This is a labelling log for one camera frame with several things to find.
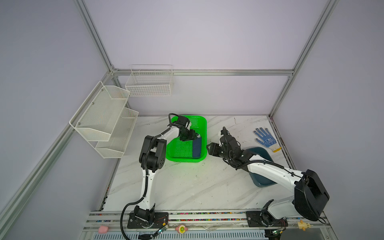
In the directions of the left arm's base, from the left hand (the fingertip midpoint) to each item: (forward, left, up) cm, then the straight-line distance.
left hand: (193, 138), depth 103 cm
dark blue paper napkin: (-7, -2, -1) cm, 8 cm away
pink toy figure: (-53, +43, -3) cm, 68 cm away
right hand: (-16, -9, +13) cm, 22 cm away
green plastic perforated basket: (-9, +10, -3) cm, 14 cm away
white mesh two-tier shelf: (0, +53, +18) cm, 56 cm away
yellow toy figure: (-52, -52, +2) cm, 74 cm away
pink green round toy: (-53, +5, +1) cm, 54 cm away
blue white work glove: (-1, -54, -2) cm, 54 cm away
